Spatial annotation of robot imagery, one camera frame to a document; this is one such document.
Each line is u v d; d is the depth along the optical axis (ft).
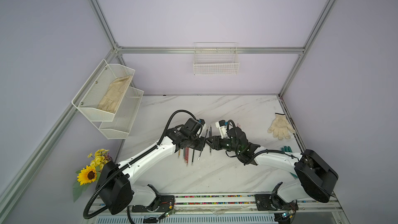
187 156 2.90
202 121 2.40
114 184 1.29
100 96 2.57
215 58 3.11
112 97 2.58
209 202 2.46
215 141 2.40
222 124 2.45
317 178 1.43
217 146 2.35
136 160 1.45
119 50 3.05
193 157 2.89
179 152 2.97
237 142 2.08
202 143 2.26
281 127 3.36
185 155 2.90
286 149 3.01
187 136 1.97
